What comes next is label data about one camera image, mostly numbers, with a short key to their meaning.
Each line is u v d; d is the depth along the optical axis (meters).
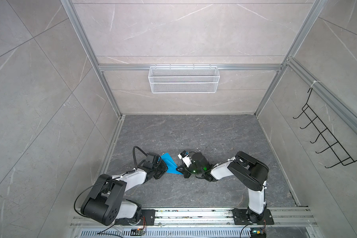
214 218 0.75
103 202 0.42
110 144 1.07
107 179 0.46
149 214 0.75
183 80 1.01
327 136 0.67
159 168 0.78
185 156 0.81
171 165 0.88
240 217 0.73
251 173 0.51
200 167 0.74
